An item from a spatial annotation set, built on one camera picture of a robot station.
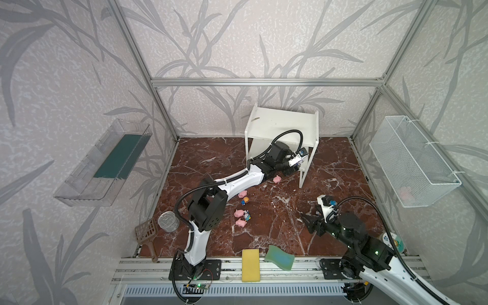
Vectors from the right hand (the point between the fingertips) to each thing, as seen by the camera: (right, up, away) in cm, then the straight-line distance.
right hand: (308, 205), depth 76 cm
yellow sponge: (-23, -24, -2) cm, 33 cm away
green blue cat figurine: (-26, -8, +10) cm, 29 cm away
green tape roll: (+34, -13, -3) cm, 37 cm away
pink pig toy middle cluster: (-29, -7, +12) cm, 32 cm away
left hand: (-2, +20, +10) cm, 23 cm away
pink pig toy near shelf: (-10, +7, +23) cm, 26 cm away
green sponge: (-11, -21, -1) cm, 24 cm away
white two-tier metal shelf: (-17, +33, +5) cm, 38 cm away
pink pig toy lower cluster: (-28, -10, +8) cm, 31 cm away
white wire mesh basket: (+33, +14, -13) cm, 39 cm away
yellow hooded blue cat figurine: (-26, -2, +16) cm, 31 cm away
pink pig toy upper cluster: (-28, +1, +17) cm, 33 cm away
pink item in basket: (+36, +5, -4) cm, 37 cm away
